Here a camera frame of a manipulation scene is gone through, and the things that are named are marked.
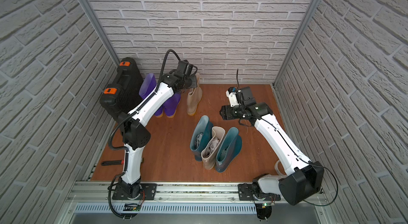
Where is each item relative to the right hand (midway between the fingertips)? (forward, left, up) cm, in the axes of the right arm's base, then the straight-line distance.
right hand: (228, 111), depth 78 cm
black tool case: (+16, +55, +1) cm, 57 cm away
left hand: (+21, +15, +4) cm, 26 cm away
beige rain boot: (+12, +17, -1) cm, 21 cm away
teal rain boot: (-8, +14, -5) cm, 17 cm away
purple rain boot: (+19, +42, +4) cm, 47 cm away
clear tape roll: (-23, -24, -21) cm, 39 cm away
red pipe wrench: (-14, +64, -23) cm, 70 cm away
